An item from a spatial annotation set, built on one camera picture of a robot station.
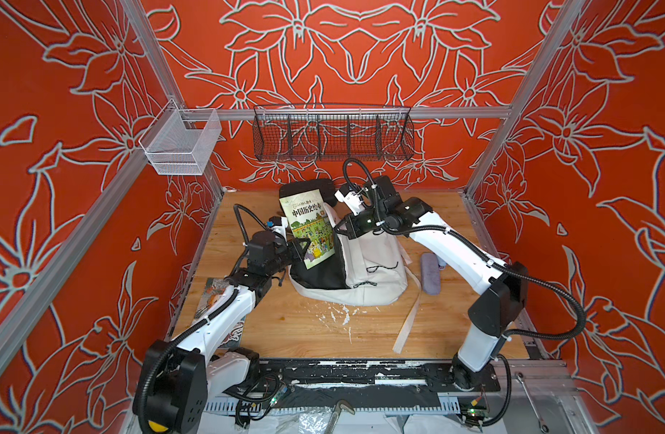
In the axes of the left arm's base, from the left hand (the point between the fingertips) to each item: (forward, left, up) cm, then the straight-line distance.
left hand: (310, 239), depth 80 cm
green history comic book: (+7, +2, +2) cm, 8 cm away
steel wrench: (-41, -62, -20) cm, 76 cm away
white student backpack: (-2, -20, -14) cm, 24 cm away
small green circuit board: (-38, -46, -20) cm, 63 cm away
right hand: (0, -6, +6) cm, 9 cm away
